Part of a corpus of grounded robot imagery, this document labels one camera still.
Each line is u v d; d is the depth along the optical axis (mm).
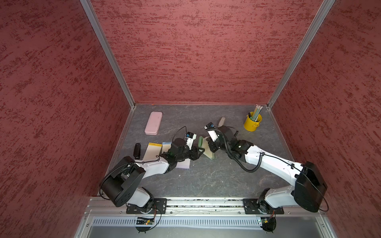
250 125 999
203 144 840
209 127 700
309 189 415
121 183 437
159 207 742
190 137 775
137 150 915
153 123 1065
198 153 778
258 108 970
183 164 823
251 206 737
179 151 689
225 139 603
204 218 713
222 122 1063
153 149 955
